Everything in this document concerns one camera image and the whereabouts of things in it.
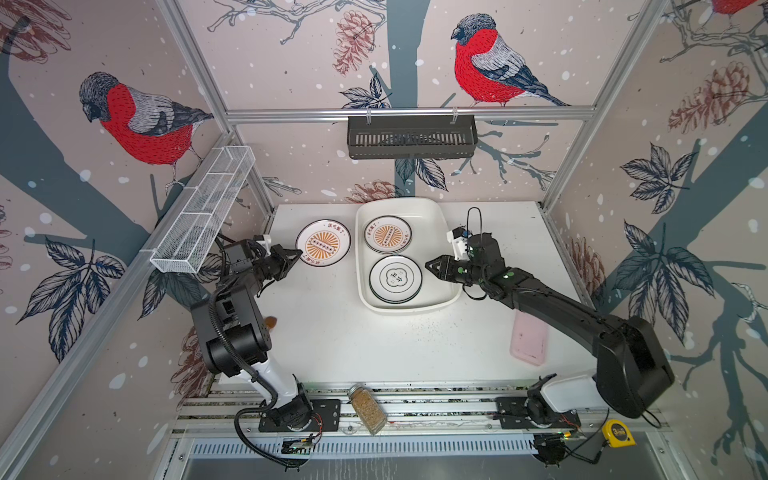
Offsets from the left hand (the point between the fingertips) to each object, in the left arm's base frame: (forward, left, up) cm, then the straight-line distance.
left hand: (299, 250), depth 90 cm
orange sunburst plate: (+16, -27, -12) cm, 34 cm away
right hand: (-9, -38, +3) cm, 39 cm away
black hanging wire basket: (+39, -36, +15) cm, 55 cm away
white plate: (-3, -30, -13) cm, 32 cm away
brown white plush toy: (-17, +9, -14) cm, 24 cm away
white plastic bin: (+14, -43, -12) cm, 47 cm away
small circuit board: (-48, -4, -18) cm, 51 cm away
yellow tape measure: (-47, -81, -11) cm, 94 cm away
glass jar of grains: (-41, -23, -9) cm, 48 cm away
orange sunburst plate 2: (+5, -7, -2) cm, 9 cm away
